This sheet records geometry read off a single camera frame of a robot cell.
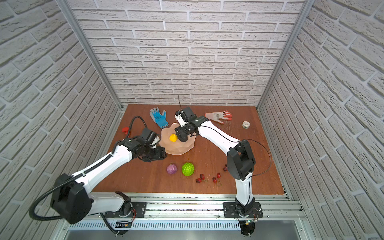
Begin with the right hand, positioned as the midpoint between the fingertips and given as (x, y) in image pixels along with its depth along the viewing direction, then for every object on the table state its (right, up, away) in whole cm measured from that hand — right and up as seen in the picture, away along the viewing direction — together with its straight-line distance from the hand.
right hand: (181, 129), depth 87 cm
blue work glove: (-19, +6, +23) cm, 31 cm away
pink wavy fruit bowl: (-3, -13, +11) cm, 17 cm away
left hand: (-10, -14, -5) cm, 18 cm away
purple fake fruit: (-5, -22, -4) cm, 23 cm away
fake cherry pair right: (+27, -24, 0) cm, 36 cm away
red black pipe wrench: (-42, -2, +17) cm, 45 cm away
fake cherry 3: (+19, -29, -5) cm, 35 cm away
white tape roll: (+45, +2, +19) cm, 49 cm away
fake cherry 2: (+12, -27, -4) cm, 30 cm away
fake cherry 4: (+22, -26, -4) cm, 34 cm away
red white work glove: (+27, +9, +26) cm, 39 cm away
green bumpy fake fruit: (+4, -22, -6) cm, 23 cm away
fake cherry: (+10, -29, -4) cm, 31 cm away
